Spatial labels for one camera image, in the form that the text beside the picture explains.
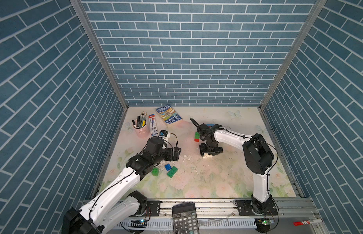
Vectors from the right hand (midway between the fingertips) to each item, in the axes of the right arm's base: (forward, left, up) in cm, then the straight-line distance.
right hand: (206, 155), depth 92 cm
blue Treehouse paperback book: (+30, +30, +3) cm, 42 cm away
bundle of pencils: (+15, +43, +15) cm, 48 cm away
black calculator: (-35, +10, +1) cm, 36 cm away
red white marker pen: (-31, -48, 0) cm, 58 cm away
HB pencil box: (+22, +40, 0) cm, 46 cm away
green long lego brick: (-13, +20, +1) cm, 24 cm away
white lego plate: (-4, +1, +7) cm, 8 cm away
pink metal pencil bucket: (+10, +44, +6) cm, 45 cm away
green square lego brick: (-14, +30, +3) cm, 33 cm away
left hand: (-6, +17, +16) cm, 24 cm away
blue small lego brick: (-10, +23, +1) cm, 25 cm away
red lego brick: (+12, +7, -1) cm, 14 cm away
